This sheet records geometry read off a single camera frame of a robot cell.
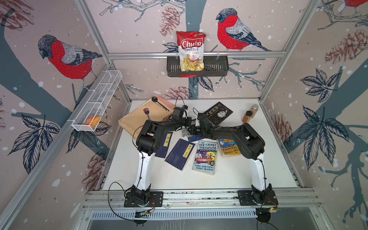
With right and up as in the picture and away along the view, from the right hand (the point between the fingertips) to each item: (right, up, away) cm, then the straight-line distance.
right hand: (188, 130), depth 101 cm
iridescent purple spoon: (-33, +13, +11) cm, 38 cm away
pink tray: (-20, +22, +18) cm, 35 cm away
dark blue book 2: (-6, -15, -13) cm, 20 cm away
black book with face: (+24, +12, +10) cm, 28 cm away
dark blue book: (-16, -10, -9) cm, 21 cm away
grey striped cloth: (-2, -1, -6) cm, 6 cm away
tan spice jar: (+48, +16, +1) cm, 51 cm away
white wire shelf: (-52, +33, -11) cm, 62 cm away
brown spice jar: (+42, +10, 0) cm, 44 cm away
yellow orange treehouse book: (+26, -9, -12) cm, 30 cm away
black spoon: (-29, +24, +20) cm, 43 cm away
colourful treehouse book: (+10, -16, -15) cm, 24 cm away
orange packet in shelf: (-44, +9, -36) cm, 58 cm away
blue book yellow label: (+4, -5, -4) cm, 7 cm away
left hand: (+4, +8, +4) cm, 10 cm away
